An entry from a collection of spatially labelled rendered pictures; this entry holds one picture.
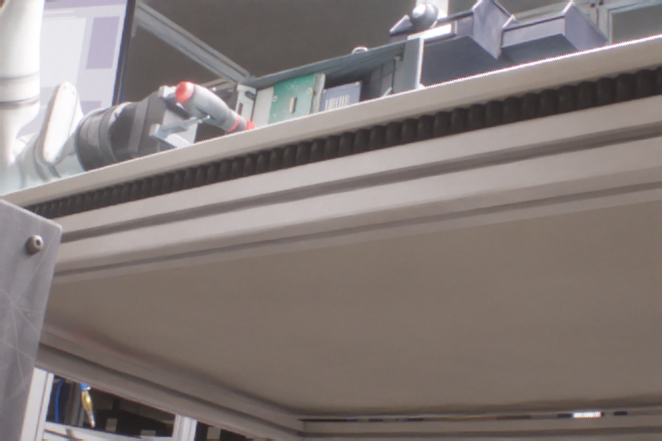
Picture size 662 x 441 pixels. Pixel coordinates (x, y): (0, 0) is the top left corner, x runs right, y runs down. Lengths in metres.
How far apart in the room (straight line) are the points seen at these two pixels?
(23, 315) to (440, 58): 1.09
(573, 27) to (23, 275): 1.13
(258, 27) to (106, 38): 3.77
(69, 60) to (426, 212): 1.85
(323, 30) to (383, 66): 5.00
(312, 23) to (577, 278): 5.14
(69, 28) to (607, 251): 1.80
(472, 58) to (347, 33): 4.54
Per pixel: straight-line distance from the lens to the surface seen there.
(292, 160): 0.71
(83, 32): 2.43
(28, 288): 0.53
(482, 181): 0.60
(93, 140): 1.04
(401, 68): 1.01
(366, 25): 5.94
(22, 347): 0.52
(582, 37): 1.55
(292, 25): 6.05
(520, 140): 0.60
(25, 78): 1.15
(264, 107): 1.12
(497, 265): 0.90
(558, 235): 0.82
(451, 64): 1.54
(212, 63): 3.12
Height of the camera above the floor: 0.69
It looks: 20 degrees up
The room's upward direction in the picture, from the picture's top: 8 degrees clockwise
